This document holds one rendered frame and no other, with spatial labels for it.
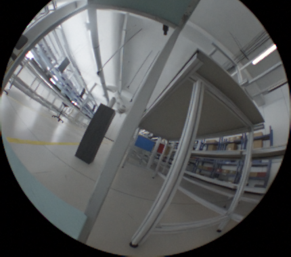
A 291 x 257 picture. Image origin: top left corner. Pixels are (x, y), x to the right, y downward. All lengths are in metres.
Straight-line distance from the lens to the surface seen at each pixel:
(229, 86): 0.70
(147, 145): 3.30
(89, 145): 1.48
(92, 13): 4.02
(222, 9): 3.38
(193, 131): 0.45
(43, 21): 4.07
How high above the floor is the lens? 0.50
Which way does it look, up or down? 20 degrees up
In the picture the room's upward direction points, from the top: 24 degrees clockwise
